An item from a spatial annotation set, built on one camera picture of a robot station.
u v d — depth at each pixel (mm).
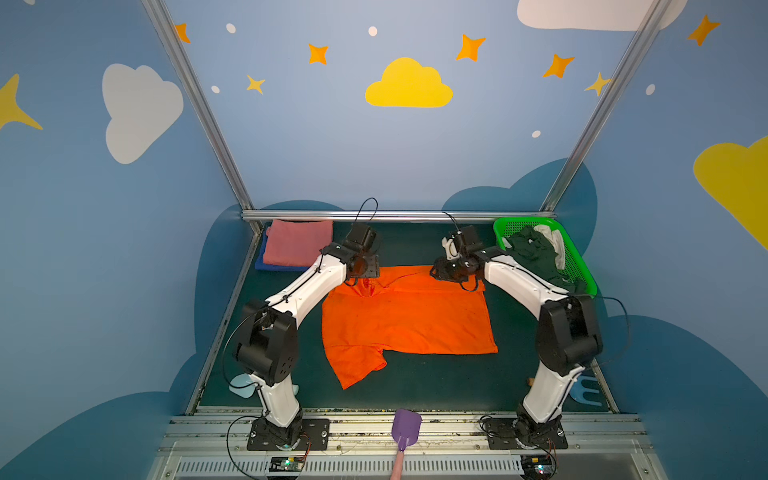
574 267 1015
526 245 1113
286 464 716
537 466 716
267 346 465
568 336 492
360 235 705
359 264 640
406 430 751
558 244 1100
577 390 807
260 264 1048
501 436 744
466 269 707
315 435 749
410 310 993
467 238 747
